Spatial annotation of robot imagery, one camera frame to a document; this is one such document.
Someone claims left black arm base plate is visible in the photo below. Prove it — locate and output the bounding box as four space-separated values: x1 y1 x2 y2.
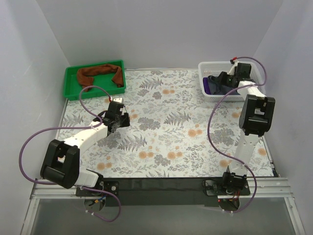
75 180 119 197

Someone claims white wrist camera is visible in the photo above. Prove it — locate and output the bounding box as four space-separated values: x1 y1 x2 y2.
109 97 124 104
227 57 238 75

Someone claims purple cable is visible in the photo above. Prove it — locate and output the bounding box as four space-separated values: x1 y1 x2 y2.
19 86 122 223
206 56 268 214

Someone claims orange brown towel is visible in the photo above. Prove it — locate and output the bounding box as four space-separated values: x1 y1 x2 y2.
76 64 124 88

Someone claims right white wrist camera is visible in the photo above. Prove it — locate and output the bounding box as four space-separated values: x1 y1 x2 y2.
227 57 238 75

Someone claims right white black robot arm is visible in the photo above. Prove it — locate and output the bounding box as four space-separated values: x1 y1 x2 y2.
218 59 275 194

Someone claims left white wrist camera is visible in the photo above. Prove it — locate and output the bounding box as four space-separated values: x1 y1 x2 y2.
109 97 124 104

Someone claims purple towel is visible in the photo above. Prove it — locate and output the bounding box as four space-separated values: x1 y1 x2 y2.
202 77 211 95

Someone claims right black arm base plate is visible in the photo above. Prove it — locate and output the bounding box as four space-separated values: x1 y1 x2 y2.
202 179 250 196

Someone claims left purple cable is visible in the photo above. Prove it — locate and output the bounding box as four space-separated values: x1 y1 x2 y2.
19 86 122 223

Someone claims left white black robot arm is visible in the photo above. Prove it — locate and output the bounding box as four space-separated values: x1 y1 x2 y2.
40 98 130 188

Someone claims green plastic tray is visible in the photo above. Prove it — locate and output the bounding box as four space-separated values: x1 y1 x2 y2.
63 60 127 101

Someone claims white plastic basket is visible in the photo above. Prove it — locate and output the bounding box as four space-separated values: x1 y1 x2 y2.
198 60 264 102

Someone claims floral table mat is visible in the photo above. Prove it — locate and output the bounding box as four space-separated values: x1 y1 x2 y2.
47 69 274 178

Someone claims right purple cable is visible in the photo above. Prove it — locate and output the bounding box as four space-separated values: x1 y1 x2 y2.
206 56 268 214

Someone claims grey blue towel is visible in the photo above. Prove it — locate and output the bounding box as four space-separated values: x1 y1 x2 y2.
207 76 233 95

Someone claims aluminium frame rail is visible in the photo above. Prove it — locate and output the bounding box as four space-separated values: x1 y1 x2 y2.
22 177 305 235

